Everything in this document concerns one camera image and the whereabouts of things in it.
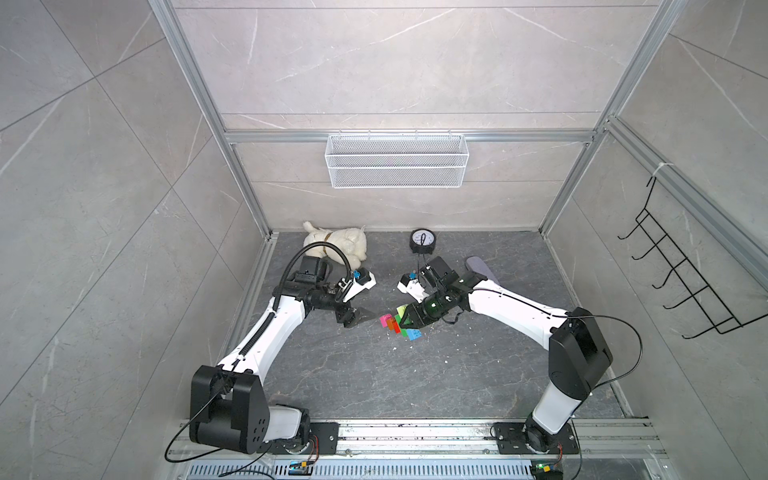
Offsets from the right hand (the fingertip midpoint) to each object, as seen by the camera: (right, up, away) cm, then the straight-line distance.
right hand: (407, 322), depth 82 cm
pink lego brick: (-6, +1, +2) cm, 7 cm away
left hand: (-10, +7, -2) cm, 13 cm away
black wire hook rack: (+63, +10, -20) cm, 66 cm away
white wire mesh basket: (-2, +52, +19) cm, 55 cm away
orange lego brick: (-5, -1, +1) cm, 5 cm away
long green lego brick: (-1, -2, -2) cm, 3 cm away
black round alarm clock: (+8, +25, +33) cm, 42 cm away
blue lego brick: (+2, -2, -4) cm, 5 cm away
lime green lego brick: (-2, +4, -3) cm, 5 cm away
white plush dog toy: (-18, +24, +22) cm, 37 cm away
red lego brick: (-3, -1, -1) cm, 3 cm away
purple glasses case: (+27, +15, +25) cm, 40 cm away
